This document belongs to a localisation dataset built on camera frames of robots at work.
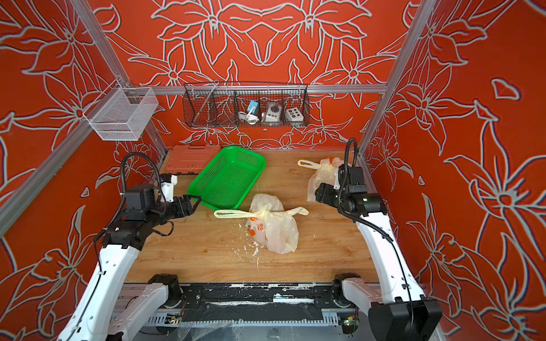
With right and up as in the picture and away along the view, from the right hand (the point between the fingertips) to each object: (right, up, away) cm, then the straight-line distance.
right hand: (319, 192), depth 75 cm
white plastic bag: (+6, +6, +17) cm, 19 cm away
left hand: (-45, -2, -2) cm, 45 cm away
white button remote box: (-7, +33, +19) cm, 39 cm away
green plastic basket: (-40, +4, +29) cm, 50 cm away
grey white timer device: (-17, +34, +16) cm, 41 cm away
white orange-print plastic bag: (-19, -11, -1) cm, 22 cm away
